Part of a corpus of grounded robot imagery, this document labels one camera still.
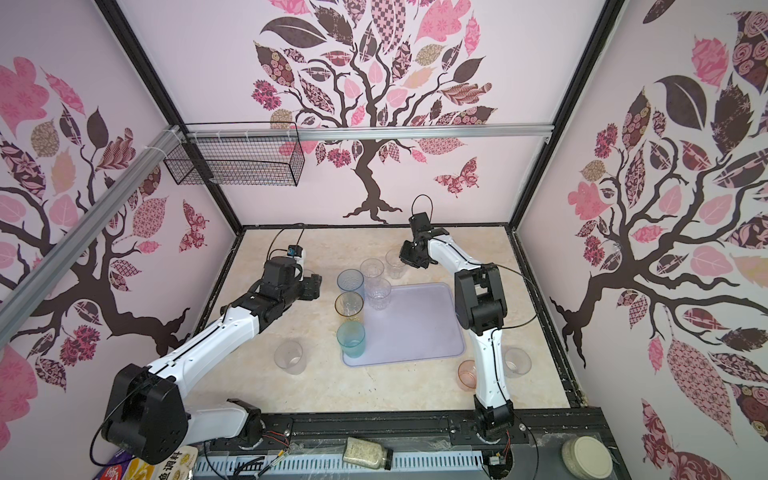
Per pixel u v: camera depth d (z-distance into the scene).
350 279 0.94
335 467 0.70
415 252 0.78
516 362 0.79
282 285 0.64
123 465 0.68
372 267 1.03
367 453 0.67
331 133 0.92
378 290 0.97
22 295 0.51
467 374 0.83
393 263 1.00
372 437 0.73
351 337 0.89
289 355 0.85
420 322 0.95
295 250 0.74
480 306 0.58
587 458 0.65
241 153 0.95
